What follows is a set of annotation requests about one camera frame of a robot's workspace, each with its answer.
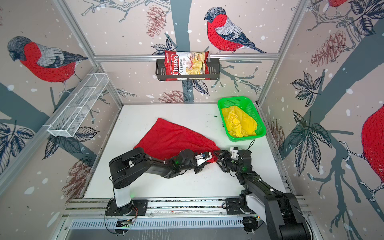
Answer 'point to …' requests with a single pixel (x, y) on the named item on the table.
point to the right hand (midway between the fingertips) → (213, 159)
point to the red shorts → (163, 139)
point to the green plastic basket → (247, 105)
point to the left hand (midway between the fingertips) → (209, 161)
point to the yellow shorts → (238, 123)
